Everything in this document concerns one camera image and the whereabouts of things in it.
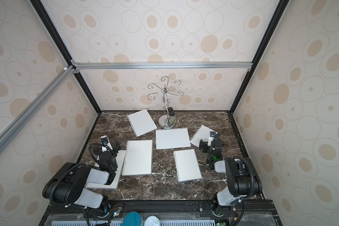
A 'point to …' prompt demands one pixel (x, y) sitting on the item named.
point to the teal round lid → (133, 218)
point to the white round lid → (151, 221)
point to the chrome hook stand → (168, 120)
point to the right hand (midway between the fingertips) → (214, 140)
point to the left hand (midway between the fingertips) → (109, 138)
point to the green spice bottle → (172, 118)
